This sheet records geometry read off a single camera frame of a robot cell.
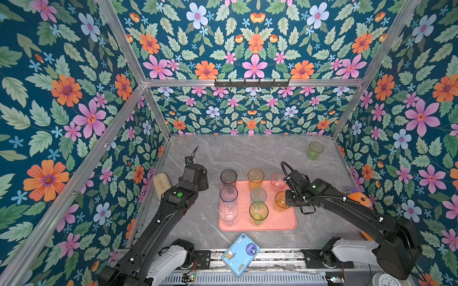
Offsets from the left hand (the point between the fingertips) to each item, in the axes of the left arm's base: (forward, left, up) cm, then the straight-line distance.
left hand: (200, 173), depth 77 cm
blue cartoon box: (-30, -16, -15) cm, 37 cm away
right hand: (-10, -40, -12) cm, 43 cm away
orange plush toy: (-12, -74, -11) cm, 76 cm away
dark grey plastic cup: (+2, -12, -8) cm, 15 cm away
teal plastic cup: (-6, -26, -13) cm, 30 cm away
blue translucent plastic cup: (-5, -12, -12) cm, 18 cm away
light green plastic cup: (+23, -65, -16) cm, 71 cm away
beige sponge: (+5, +24, -17) cm, 30 cm away
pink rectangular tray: (-10, -18, -18) cm, 28 cm away
